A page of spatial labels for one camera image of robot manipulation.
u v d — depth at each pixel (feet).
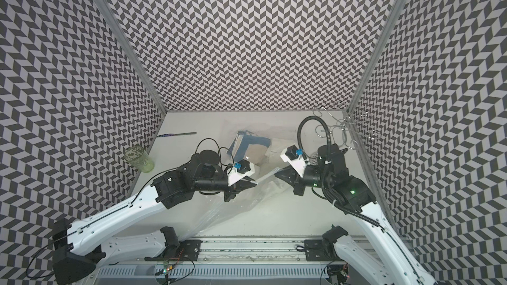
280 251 2.43
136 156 2.99
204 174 1.61
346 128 3.62
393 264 1.27
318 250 2.39
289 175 1.84
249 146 3.25
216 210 2.19
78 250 1.25
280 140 3.51
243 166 1.71
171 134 3.45
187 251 2.36
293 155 1.75
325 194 1.65
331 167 1.59
